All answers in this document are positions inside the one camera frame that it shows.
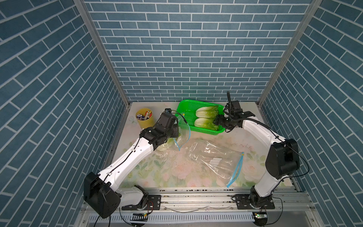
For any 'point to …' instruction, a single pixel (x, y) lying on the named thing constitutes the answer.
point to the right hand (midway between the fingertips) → (218, 123)
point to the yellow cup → (144, 117)
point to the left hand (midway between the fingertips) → (179, 128)
